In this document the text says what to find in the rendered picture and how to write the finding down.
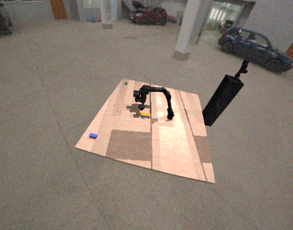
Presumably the small blue block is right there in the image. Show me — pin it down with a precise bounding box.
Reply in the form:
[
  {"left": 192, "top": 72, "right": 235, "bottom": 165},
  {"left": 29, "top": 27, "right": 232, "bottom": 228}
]
[{"left": 89, "top": 133, "right": 97, "bottom": 139}]

